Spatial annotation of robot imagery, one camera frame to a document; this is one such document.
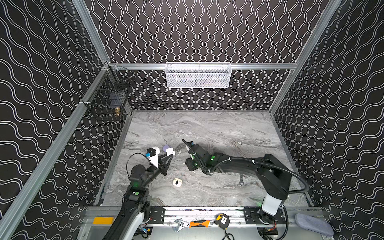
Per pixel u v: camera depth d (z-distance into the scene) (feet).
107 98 3.03
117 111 2.71
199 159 2.17
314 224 2.31
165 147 3.31
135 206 1.85
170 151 2.49
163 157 2.42
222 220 2.32
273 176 1.54
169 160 2.46
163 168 2.22
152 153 2.18
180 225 2.35
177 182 2.74
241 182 2.79
